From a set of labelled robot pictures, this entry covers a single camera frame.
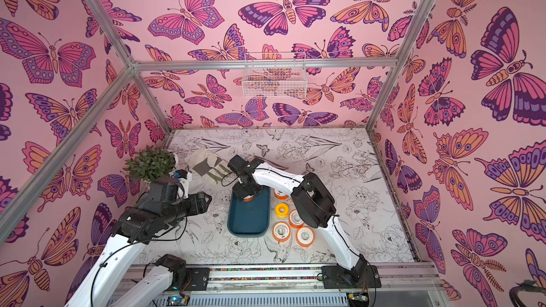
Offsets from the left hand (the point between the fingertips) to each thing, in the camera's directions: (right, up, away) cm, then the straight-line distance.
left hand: (205, 196), depth 75 cm
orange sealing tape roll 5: (+36, -18, +8) cm, 41 cm away
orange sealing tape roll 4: (+27, -16, +9) cm, 33 cm away
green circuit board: (-8, -34, -4) cm, 35 cm away
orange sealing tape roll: (+13, -3, +11) cm, 18 cm away
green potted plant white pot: (-23, +11, +7) cm, 27 cm away
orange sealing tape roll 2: (+27, -3, +15) cm, 31 cm away
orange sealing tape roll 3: (+32, -12, +11) cm, 36 cm away
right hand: (+10, -4, +16) cm, 19 cm away
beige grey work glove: (-10, +10, +31) cm, 34 cm away
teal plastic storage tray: (+14, -12, +13) cm, 23 cm away
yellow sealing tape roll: (+26, -10, +13) cm, 31 cm away
